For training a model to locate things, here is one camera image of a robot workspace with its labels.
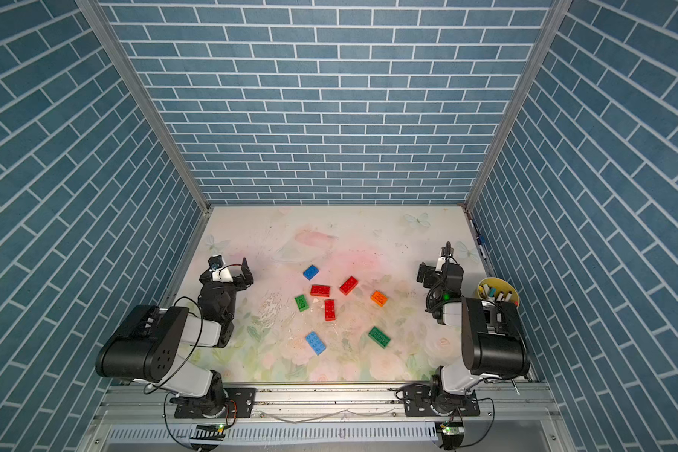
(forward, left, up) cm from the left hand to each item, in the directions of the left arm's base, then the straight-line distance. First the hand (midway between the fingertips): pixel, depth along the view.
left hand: (237, 261), depth 89 cm
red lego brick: (-4, -36, -9) cm, 37 cm away
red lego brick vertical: (-10, -30, -11) cm, 33 cm away
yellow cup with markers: (-10, -81, +1) cm, 81 cm away
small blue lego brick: (+2, -22, -10) cm, 25 cm away
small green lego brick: (-9, -20, -11) cm, 25 cm away
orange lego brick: (-7, -46, -11) cm, 48 cm away
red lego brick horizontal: (-4, -26, -12) cm, 29 cm away
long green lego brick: (-20, -45, -10) cm, 51 cm away
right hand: (+2, -68, -5) cm, 68 cm away
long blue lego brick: (-22, -26, -10) cm, 36 cm away
